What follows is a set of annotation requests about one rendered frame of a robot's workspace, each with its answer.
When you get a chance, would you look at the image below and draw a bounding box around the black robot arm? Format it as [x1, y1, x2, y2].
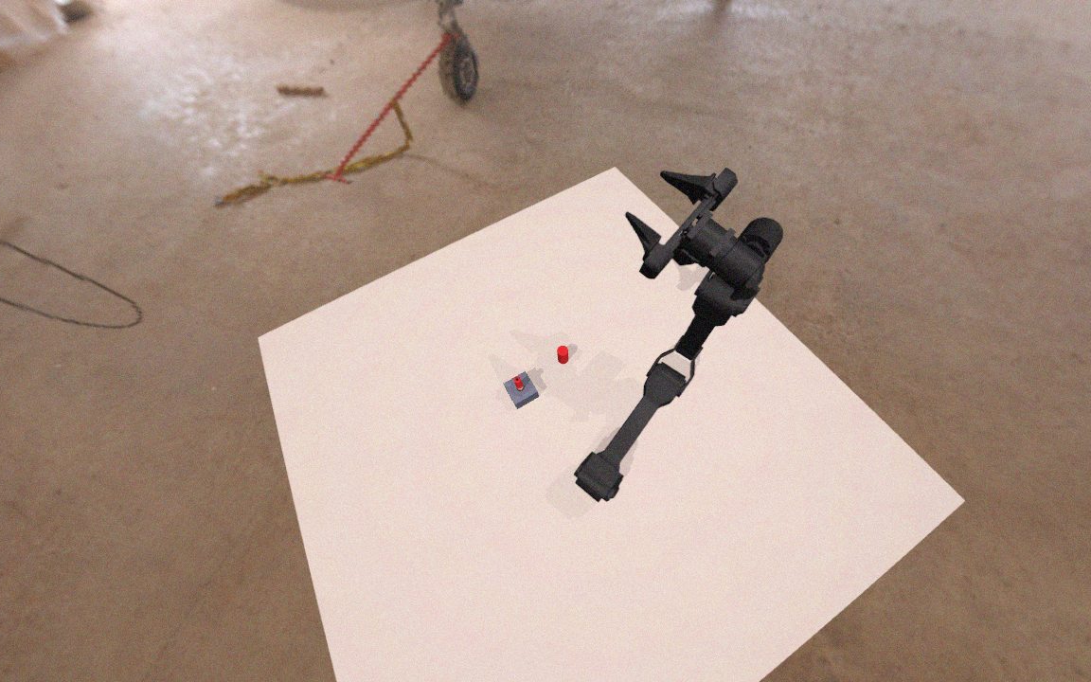
[574, 218, 783, 502]

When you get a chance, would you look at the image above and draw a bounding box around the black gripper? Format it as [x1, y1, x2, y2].
[625, 167, 739, 279]

